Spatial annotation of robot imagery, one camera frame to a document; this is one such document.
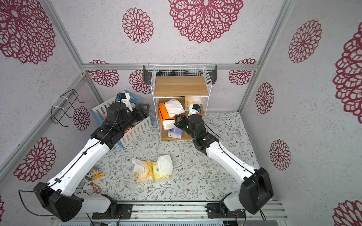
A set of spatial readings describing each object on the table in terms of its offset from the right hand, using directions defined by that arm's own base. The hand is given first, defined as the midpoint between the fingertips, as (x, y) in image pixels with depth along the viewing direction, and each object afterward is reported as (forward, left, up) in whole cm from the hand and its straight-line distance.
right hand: (177, 116), depth 77 cm
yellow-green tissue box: (-20, +8, -23) cm, 32 cm away
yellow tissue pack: (-22, +20, -23) cm, 37 cm away
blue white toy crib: (+16, +56, -12) cm, 59 cm away
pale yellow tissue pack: (+14, -7, -1) cm, 15 cm away
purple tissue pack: (+7, +3, -24) cm, 25 cm away
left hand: (0, +17, +7) cm, 18 cm away
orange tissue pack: (+1, +5, +2) cm, 6 cm away
